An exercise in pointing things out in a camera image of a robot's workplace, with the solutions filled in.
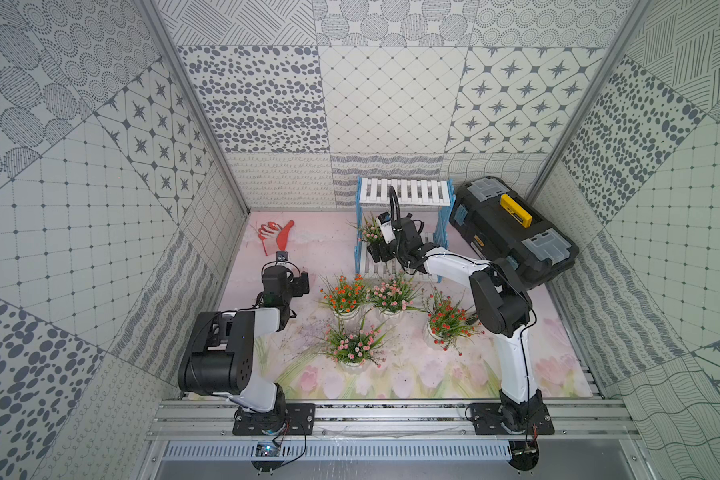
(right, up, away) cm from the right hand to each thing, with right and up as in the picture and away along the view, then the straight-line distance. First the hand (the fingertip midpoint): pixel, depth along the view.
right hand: (382, 244), depth 101 cm
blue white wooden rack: (+3, +8, -24) cm, 26 cm away
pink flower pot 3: (-4, +4, -8) cm, 10 cm away
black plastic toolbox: (+38, +7, -6) cm, 39 cm away
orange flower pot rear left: (-11, -14, -20) cm, 26 cm away
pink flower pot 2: (-8, -25, -29) cm, 39 cm away
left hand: (-27, -9, -7) cm, 30 cm away
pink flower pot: (+3, -13, -20) cm, 24 cm away
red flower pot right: (+16, -20, -25) cm, 36 cm away
